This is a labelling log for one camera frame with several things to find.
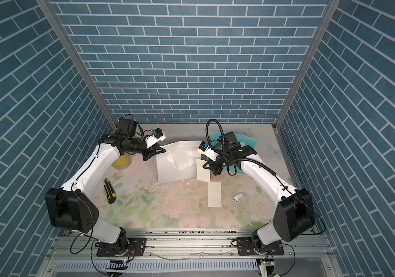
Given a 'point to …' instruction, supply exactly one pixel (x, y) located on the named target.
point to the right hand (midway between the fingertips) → (207, 165)
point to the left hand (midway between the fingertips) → (166, 149)
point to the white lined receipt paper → (202, 174)
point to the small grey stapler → (238, 197)
